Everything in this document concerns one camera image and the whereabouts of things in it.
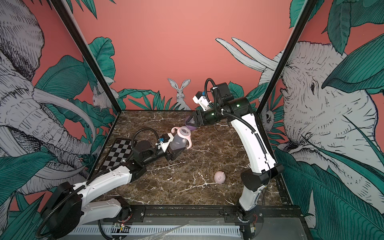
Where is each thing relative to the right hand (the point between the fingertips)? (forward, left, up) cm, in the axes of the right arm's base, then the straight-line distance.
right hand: (190, 119), depth 65 cm
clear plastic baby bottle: (-1, +7, -16) cm, 17 cm away
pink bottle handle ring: (-1, +3, -8) cm, 8 cm away
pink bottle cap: (-13, -16, -34) cm, 40 cm away
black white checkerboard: (+3, +47, -35) cm, 58 cm away
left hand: (-1, +6, -14) cm, 16 cm away
